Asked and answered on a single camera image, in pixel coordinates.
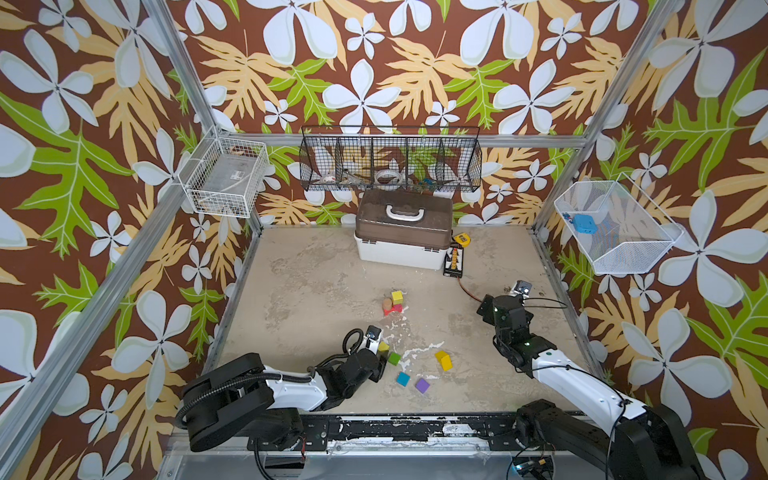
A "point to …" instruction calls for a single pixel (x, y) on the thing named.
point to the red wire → (467, 292)
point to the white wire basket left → (223, 178)
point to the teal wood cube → (403, 378)
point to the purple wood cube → (422, 385)
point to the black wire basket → (390, 159)
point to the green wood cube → (394, 358)
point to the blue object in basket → (585, 224)
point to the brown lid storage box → (403, 228)
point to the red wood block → (396, 307)
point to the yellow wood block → (444, 360)
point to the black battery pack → (453, 261)
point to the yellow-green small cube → (397, 297)
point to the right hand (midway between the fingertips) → (496, 299)
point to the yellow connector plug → (463, 238)
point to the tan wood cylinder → (387, 304)
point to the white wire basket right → (616, 228)
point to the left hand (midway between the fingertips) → (379, 345)
